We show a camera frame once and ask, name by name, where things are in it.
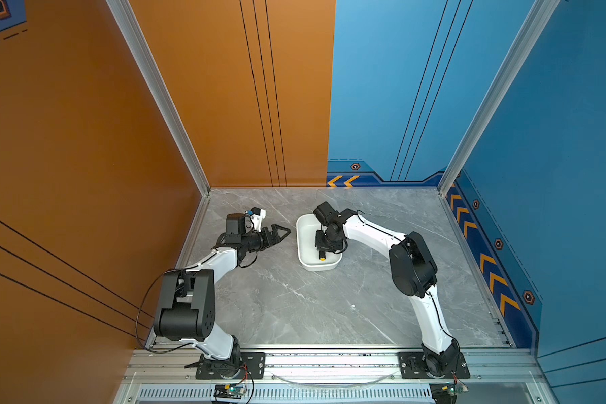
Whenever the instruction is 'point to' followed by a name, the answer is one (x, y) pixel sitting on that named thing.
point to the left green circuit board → (230, 390)
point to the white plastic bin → (307, 225)
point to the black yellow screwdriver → (321, 259)
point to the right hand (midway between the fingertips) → (317, 248)
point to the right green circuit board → (447, 392)
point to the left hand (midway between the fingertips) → (283, 232)
